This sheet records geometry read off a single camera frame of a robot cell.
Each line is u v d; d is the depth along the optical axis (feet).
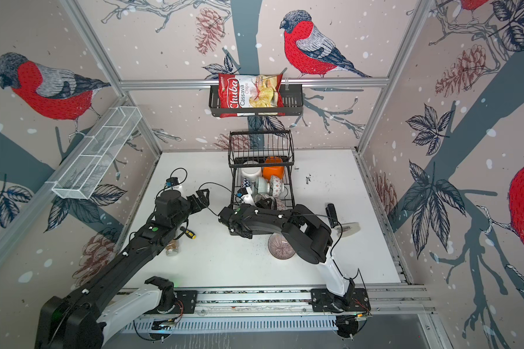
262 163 3.43
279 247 2.80
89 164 2.44
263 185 3.11
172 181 2.29
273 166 3.38
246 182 3.08
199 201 2.44
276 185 3.03
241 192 2.61
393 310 2.40
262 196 2.85
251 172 3.37
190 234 2.90
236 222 2.08
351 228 2.94
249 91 2.88
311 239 1.65
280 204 2.83
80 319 1.25
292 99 3.11
